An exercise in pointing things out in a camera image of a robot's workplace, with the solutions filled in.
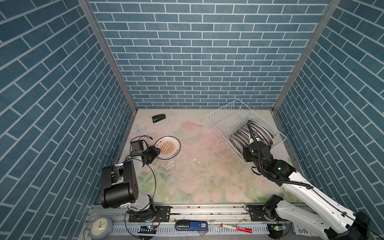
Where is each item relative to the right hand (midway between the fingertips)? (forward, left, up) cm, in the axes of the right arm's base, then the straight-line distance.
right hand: (248, 144), depth 78 cm
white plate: (-2, 0, +13) cm, 13 cm away
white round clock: (-41, +68, -14) cm, 80 cm away
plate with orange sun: (+6, +47, -19) cm, 51 cm away
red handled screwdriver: (-35, +5, -19) cm, 40 cm away
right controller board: (-34, -13, -22) cm, 43 cm away
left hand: (+1, +53, -16) cm, 55 cm away
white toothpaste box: (-33, -23, -19) cm, 45 cm away
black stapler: (+29, +61, -16) cm, 69 cm away
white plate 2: (+14, -10, -4) cm, 17 cm away
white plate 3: (+15, -11, -3) cm, 19 cm away
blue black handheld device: (-36, +27, -15) cm, 47 cm away
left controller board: (-39, +49, -22) cm, 66 cm away
